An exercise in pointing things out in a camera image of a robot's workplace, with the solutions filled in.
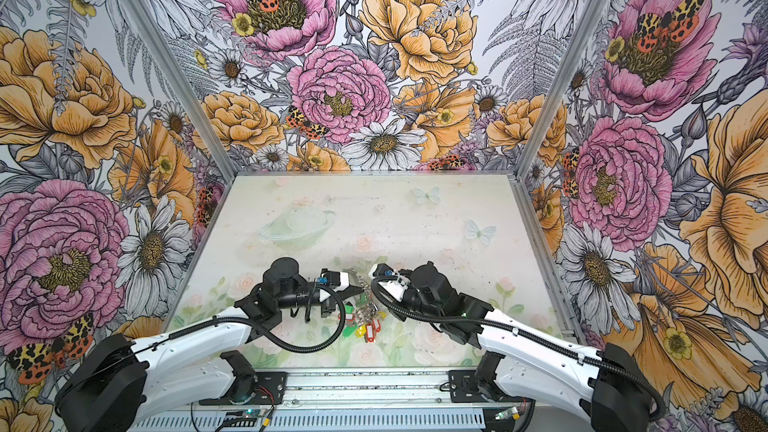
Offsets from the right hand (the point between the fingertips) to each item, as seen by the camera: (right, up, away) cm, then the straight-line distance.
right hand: (382, 292), depth 75 cm
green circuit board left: (-31, -27, -4) cm, 41 cm away
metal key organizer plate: (-6, +3, 0) cm, 7 cm away
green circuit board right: (+30, -27, -4) cm, 41 cm away
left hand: (-5, 0, +1) cm, 5 cm away
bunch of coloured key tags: (-6, -11, +12) cm, 17 cm away
